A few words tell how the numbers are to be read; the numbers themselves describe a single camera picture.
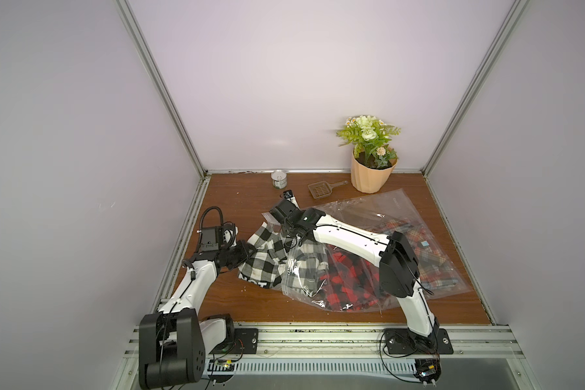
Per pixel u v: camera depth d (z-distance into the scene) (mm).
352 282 820
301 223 618
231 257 736
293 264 774
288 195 765
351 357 711
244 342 730
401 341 726
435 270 853
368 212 1073
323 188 1137
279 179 1107
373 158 1042
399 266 529
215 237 684
